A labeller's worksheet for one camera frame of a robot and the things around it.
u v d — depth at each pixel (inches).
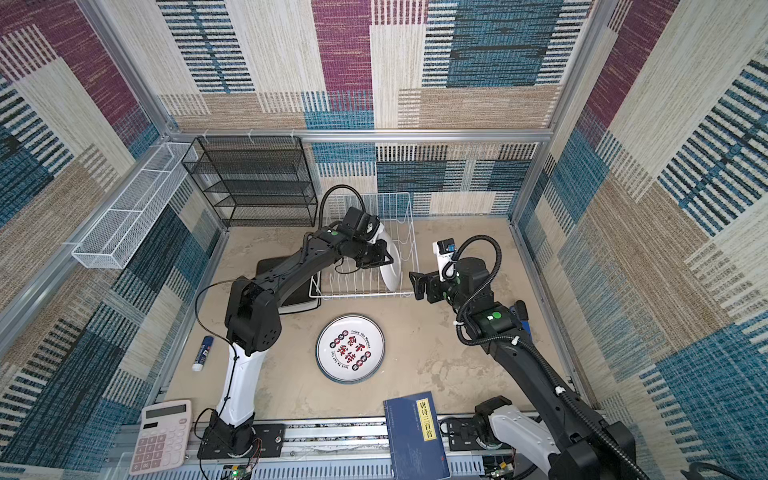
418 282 26.6
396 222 46.8
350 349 34.2
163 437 28.7
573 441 15.4
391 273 36.1
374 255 32.0
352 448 28.8
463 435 28.7
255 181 43.3
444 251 25.7
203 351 34.0
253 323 21.4
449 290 25.9
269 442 28.9
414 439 28.8
